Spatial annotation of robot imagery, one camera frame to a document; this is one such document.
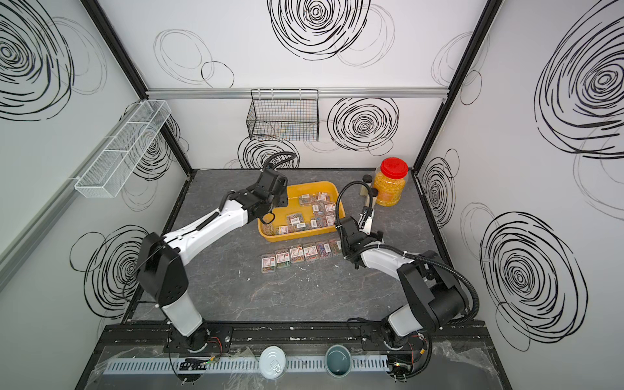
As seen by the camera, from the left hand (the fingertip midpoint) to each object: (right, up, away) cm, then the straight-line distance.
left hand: (280, 193), depth 87 cm
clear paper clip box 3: (+11, -23, +4) cm, 26 cm away
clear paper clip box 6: (-4, -26, 0) cm, 26 cm away
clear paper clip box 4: (+6, -23, +3) cm, 24 cm away
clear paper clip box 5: (+1, -24, +2) cm, 24 cm away
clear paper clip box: (+21, -20, +6) cm, 30 cm away
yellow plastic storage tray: (+11, -8, +16) cm, 21 cm away
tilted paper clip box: (-5, -14, +7) cm, 17 cm away
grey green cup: (+20, -49, -17) cm, 55 cm away
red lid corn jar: (+44, +5, +12) cm, 46 cm away
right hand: (+33, -14, +3) cm, 36 cm away
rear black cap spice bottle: (+35, +6, +18) cm, 40 cm away
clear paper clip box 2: (+16, -22, +4) cm, 27 cm away
